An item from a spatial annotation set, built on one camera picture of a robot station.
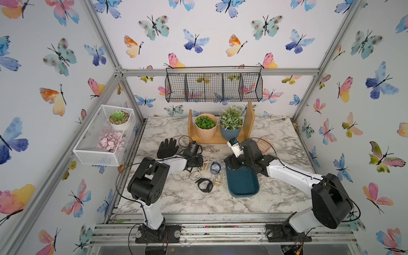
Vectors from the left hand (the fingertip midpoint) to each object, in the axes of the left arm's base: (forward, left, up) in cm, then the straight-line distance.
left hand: (202, 159), depth 98 cm
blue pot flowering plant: (+11, -17, +22) cm, 30 cm away
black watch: (-18, -4, +1) cm, 19 cm away
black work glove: (+8, +23, -1) cm, 25 cm away
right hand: (-5, -15, +12) cm, 20 cm away
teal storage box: (-18, -21, +7) cm, 28 cm away
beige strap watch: (-4, -2, +1) cm, 4 cm away
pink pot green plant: (+11, -3, +18) cm, 22 cm away
